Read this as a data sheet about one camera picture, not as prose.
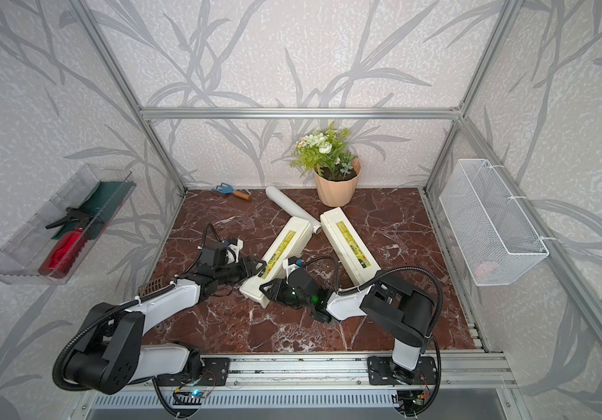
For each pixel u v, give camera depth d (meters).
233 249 0.74
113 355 0.42
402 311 0.46
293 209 1.09
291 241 0.92
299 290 0.66
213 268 0.70
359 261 0.88
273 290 0.76
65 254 0.58
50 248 0.64
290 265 0.80
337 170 1.08
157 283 0.89
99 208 0.72
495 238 0.61
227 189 1.20
